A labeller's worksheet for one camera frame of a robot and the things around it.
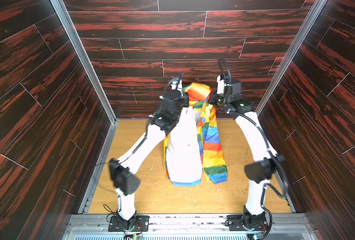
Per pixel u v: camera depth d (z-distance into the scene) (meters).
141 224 0.73
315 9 0.66
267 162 0.49
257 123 0.52
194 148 0.84
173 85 0.59
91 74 0.91
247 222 0.66
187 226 0.73
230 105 0.58
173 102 0.52
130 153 0.48
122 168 0.46
